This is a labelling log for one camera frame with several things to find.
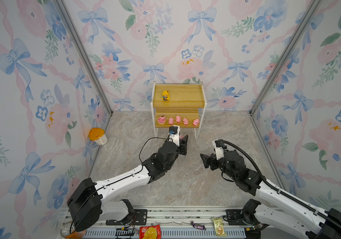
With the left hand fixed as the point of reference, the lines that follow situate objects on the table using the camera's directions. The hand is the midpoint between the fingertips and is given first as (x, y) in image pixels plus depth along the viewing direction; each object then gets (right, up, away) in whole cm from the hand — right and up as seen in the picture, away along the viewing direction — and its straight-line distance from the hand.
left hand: (185, 134), depth 73 cm
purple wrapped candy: (+7, -44, -3) cm, 44 cm away
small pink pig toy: (-2, -1, -3) cm, 4 cm away
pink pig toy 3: (+2, +7, +17) cm, 18 cm away
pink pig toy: (-7, +7, +18) cm, 20 cm away
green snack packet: (+16, -43, -3) cm, 46 cm away
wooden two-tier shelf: (-1, +15, +5) cm, 16 cm away
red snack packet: (-17, -45, -5) cm, 48 cm away
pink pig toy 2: (-3, +9, +19) cm, 21 cm away
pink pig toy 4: (+8, +7, +17) cm, 20 cm away
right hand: (+13, -9, +4) cm, 16 cm away
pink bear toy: (-13, +8, +17) cm, 22 cm away
